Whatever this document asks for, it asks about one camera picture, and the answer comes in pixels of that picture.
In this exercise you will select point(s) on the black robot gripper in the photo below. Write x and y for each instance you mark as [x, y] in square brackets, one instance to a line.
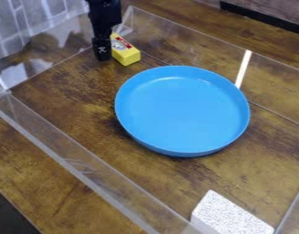
[105, 16]

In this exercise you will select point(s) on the yellow block with label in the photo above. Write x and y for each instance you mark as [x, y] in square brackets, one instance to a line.
[125, 52]

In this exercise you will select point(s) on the round blue tray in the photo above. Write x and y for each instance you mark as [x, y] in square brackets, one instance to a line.
[182, 111]

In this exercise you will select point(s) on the white speckled foam block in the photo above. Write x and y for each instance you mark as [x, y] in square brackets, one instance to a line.
[218, 216]

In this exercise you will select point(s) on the clear acrylic enclosure wall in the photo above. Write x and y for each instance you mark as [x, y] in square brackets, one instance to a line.
[82, 179]

